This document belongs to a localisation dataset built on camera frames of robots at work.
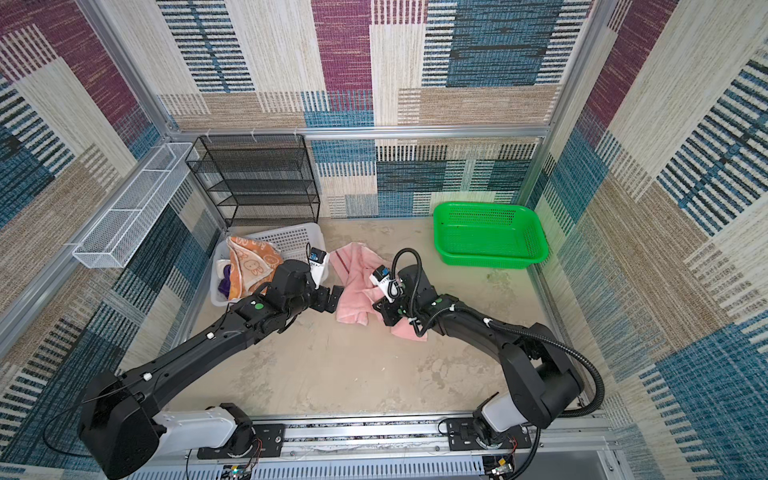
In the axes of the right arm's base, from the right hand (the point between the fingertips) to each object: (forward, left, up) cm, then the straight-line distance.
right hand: (378, 309), depth 85 cm
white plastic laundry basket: (+30, +31, -5) cm, 43 cm away
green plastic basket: (+35, -42, -10) cm, 55 cm away
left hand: (+5, +13, +10) cm, 17 cm away
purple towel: (+11, +47, -1) cm, 48 cm away
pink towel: (+20, +9, -6) cm, 23 cm away
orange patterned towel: (+16, +39, +1) cm, 42 cm away
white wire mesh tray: (+8, +61, +24) cm, 66 cm away
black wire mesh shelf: (+49, +43, +8) cm, 66 cm away
